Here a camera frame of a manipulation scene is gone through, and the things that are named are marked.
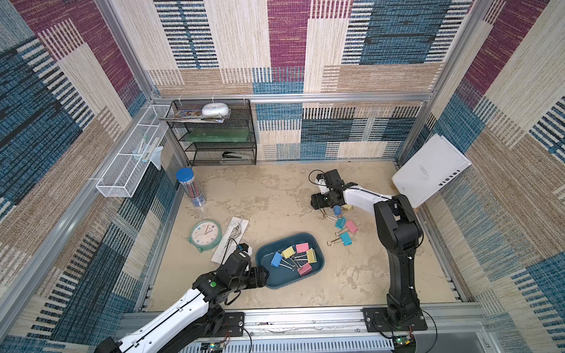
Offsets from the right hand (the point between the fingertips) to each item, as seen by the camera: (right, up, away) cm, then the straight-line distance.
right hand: (317, 200), depth 104 cm
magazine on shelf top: (-52, +36, -12) cm, 64 cm away
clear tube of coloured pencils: (-54, +10, -15) cm, 57 cm away
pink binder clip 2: (-8, -24, -21) cm, 33 cm away
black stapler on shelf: (-41, +22, +6) cm, 47 cm away
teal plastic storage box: (-13, -21, -18) cm, 31 cm away
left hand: (-24, -25, -22) cm, 41 cm away
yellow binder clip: (-5, -20, -19) cm, 28 cm away
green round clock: (-48, -13, -13) cm, 51 cm away
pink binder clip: (-8, -18, -15) cm, 24 cm away
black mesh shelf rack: (-58, +24, +15) cm, 65 cm away
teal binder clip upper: (+9, -9, -8) cm, 15 cm away
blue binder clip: (-18, -21, -18) cm, 33 cm away
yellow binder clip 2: (-14, -19, -17) cm, 29 cm away
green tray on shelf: (-45, +29, -5) cm, 54 cm away
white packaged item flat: (-38, -15, -12) cm, 42 cm away
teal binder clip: (+10, -15, -10) cm, 21 cm away
